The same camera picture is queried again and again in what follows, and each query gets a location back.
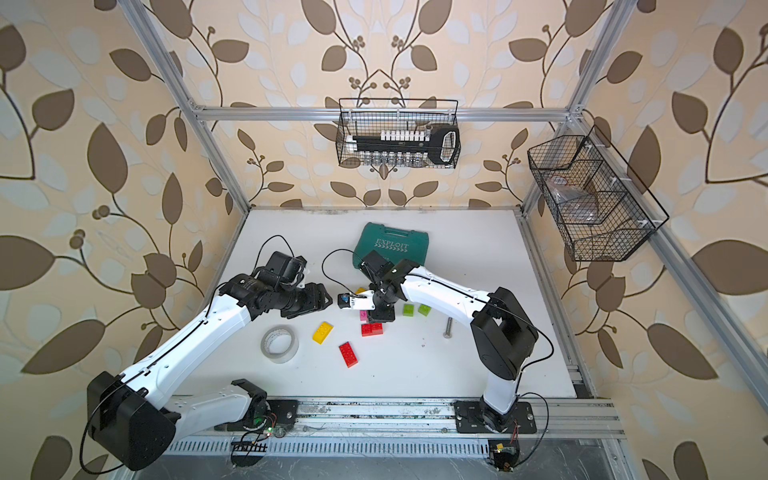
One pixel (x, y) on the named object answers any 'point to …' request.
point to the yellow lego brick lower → (322, 333)
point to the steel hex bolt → (447, 334)
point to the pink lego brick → (364, 315)
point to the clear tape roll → (279, 344)
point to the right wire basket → (600, 208)
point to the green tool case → (393, 244)
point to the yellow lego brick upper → (360, 290)
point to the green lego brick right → (424, 309)
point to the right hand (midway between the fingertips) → (373, 308)
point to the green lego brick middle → (408, 310)
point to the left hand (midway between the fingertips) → (320, 299)
